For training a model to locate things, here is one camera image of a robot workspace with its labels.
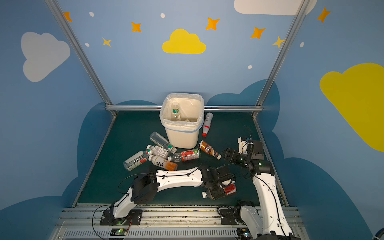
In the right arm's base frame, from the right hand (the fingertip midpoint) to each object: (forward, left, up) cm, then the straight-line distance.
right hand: (230, 153), depth 78 cm
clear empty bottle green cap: (+17, +47, -13) cm, 52 cm away
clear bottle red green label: (+2, +57, -18) cm, 60 cm away
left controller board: (-36, +54, -17) cm, 68 cm away
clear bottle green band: (+27, +34, 0) cm, 43 cm away
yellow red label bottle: (-19, +8, -5) cm, 21 cm away
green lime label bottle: (-16, +4, +1) cm, 17 cm away
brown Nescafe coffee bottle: (+10, +11, -13) cm, 20 cm away
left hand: (-16, +4, -13) cm, 21 cm away
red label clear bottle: (+4, +26, -12) cm, 29 cm away
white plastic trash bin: (+31, +30, -5) cm, 43 cm away
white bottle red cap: (+30, +11, -11) cm, 34 cm away
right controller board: (-33, -6, -19) cm, 39 cm away
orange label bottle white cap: (-2, +38, -12) cm, 40 cm away
